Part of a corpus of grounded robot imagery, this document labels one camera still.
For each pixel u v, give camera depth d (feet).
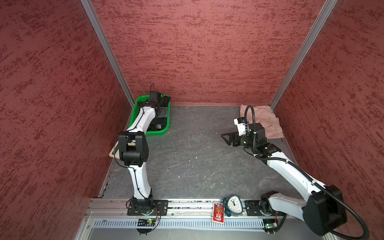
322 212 1.30
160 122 3.08
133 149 1.72
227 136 2.39
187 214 2.40
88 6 2.32
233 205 2.36
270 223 2.32
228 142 2.38
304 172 1.53
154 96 2.53
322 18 2.47
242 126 2.36
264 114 3.61
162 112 2.92
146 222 2.32
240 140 2.31
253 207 2.43
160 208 2.40
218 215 2.32
